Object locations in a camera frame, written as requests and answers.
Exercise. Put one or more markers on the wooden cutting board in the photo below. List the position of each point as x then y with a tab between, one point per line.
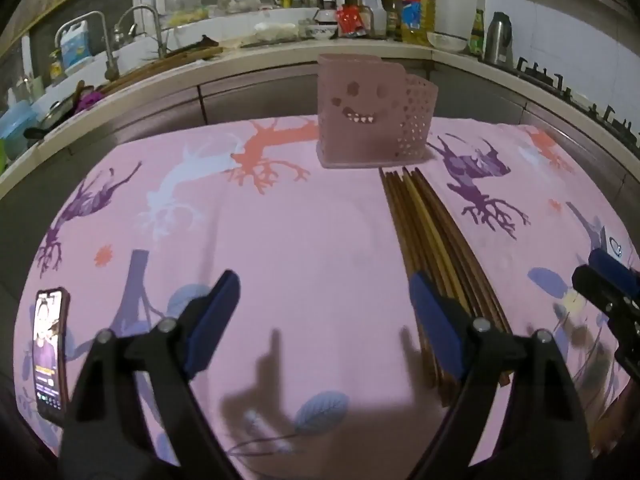
165	57

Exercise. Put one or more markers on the white plastic jug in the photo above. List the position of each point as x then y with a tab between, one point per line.
374	15

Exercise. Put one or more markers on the chrome kitchen faucet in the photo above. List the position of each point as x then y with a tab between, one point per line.
160	40
107	50

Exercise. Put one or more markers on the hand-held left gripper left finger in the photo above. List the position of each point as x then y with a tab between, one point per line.
215	320

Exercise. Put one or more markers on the white plastic bag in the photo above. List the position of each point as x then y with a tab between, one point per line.
275	31

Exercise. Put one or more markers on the large yellow cooking oil bottle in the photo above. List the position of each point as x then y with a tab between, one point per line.
417	15

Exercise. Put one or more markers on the bundle of wooden chopsticks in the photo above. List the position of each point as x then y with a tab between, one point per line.
425	230

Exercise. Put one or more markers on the purple cloth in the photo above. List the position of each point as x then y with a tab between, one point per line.
89	99

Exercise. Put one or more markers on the patterned white bowl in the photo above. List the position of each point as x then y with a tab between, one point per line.
321	32

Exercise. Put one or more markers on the blue detergent jug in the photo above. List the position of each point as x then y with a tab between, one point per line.
77	45

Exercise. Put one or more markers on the green glass bottle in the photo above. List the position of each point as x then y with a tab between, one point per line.
477	35

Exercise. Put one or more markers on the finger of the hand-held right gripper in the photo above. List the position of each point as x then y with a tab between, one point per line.
607	285

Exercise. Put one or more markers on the kitchen counter with cabinets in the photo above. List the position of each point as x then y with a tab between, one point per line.
250	100

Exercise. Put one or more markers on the pink smiley utensil holder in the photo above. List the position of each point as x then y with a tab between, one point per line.
360	125

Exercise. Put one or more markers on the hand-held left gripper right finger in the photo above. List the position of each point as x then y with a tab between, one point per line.
434	320

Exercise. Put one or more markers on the plain white bowl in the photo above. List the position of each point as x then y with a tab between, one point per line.
446	42

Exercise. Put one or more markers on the black gas stove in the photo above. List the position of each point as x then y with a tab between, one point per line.
590	95

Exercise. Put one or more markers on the steel thermos kettle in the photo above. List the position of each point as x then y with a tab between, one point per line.
499	40

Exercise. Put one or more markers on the light blue basin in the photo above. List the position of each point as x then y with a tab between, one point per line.
17	125

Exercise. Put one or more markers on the smartphone with lit screen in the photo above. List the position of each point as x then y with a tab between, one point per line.
50	360

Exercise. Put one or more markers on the pink printed tablecloth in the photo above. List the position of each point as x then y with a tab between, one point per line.
300	240

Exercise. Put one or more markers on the red snack packet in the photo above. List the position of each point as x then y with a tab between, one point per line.
352	20

